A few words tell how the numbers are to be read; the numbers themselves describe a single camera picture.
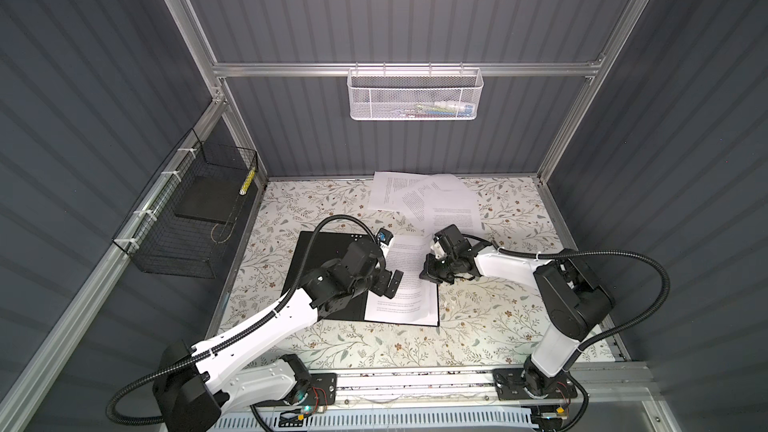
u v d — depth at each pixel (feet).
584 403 2.23
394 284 2.23
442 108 3.02
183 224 2.41
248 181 2.69
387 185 3.91
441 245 2.58
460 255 2.36
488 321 2.78
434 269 2.70
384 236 2.18
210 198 2.57
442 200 3.77
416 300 2.84
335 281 1.83
